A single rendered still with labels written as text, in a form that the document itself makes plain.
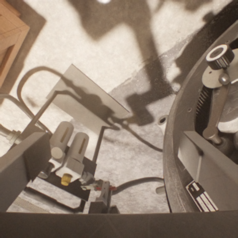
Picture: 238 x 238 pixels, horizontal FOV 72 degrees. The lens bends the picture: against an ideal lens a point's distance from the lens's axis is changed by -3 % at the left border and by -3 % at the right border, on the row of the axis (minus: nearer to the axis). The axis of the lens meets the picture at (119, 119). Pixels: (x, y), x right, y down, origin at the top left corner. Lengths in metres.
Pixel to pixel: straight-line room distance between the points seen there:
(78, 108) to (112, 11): 0.56
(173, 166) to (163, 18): 0.64
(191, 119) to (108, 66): 0.60
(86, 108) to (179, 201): 0.84
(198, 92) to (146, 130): 0.72
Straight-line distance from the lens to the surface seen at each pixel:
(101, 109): 1.02
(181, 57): 0.88
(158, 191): 0.52
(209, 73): 0.45
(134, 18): 0.82
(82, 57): 0.91
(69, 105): 1.07
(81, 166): 0.74
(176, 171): 0.33
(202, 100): 0.44
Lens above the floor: 0.81
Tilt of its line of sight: 50 degrees down
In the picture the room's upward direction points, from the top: 170 degrees counter-clockwise
